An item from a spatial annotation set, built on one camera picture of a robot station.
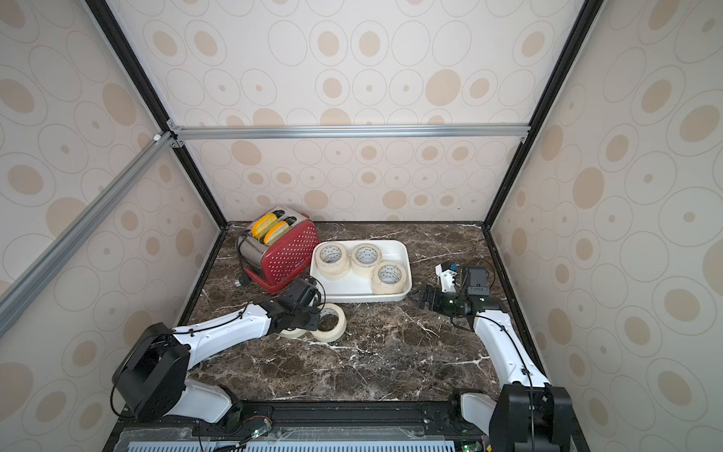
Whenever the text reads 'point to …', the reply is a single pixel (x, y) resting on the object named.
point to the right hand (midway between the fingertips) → (420, 300)
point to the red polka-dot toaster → (279, 250)
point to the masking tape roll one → (332, 260)
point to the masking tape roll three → (328, 336)
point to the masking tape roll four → (389, 278)
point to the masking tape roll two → (363, 258)
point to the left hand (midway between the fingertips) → (323, 316)
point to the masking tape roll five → (296, 332)
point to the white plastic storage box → (353, 287)
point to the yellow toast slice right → (277, 232)
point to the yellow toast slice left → (263, 223)
